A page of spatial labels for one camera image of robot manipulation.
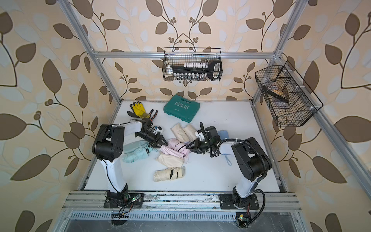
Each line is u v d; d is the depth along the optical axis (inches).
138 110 44.0
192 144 33.9
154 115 43.7
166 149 35.2
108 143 21.3
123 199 26.2
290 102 29.1
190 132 38.9
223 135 39.6
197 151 32.3
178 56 35.9
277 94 29.4
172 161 34.3
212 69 33.3
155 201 29.7
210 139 29.7
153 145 34.2
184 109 43.0
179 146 34.9
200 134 34.9
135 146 36.0
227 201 29.0
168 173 31.6
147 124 32.1
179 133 38.2
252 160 18.7
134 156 34.1
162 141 34.8
